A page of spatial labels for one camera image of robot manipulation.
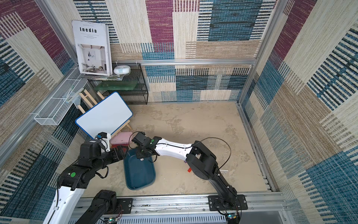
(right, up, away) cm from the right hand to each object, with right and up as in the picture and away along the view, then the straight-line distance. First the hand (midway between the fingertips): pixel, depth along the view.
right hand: (138, 153), depth 85 cm
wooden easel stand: (-26, +28, -3) cm, 39 cm away
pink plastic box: (-15, +7, +12) cm, 21 cm away
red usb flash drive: (+31, -10, 0) cm, 32 cm away
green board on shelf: (-18, +44, +12) cm, 49 cm away
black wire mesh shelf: (-9, +40, +34) cm, 53 cm away
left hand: (-4, +6, -13) cm, 15 cm away
